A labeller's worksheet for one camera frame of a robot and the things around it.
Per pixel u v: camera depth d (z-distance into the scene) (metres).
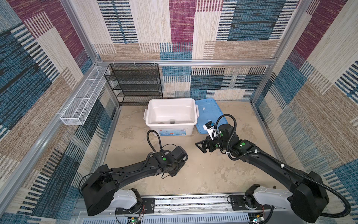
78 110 0.92
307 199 0.39
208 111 1.17
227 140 0.60
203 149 0.71
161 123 1.04
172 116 1.05
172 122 1.05
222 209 0.73
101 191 0.41
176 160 0.64
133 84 1.10
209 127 0.70
